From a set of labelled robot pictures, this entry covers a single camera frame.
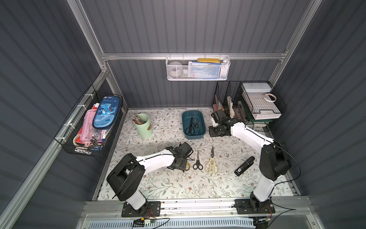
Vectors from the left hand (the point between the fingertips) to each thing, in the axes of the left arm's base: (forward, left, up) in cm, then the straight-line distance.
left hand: (181, 165), depth 87 cm
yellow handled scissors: (0, -5, -2) cm, 6 cm away
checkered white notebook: (+45, -53, +19) cm, 72 cm away
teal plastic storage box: (+36, -15, +2) cm, 39 cm away
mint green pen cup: (+22, +24, +7) cm, 34 cm away
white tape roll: (+39, -62, +18) cm, 75 cm away
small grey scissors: (+32, -12, -1) cm, 34 cm away
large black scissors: (+28, -7, -1) cm, 29 cm away
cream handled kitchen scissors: (0, -20, -1) cm, 20 cm away
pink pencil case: (+6, +44, +30) cm, 54 cm away
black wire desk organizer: (+55, -38, +9) cm, 67 cm away
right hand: (+19, -22, +10) cm, 31 cm away
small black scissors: (+2, -11, -1) cm, 11 cm away
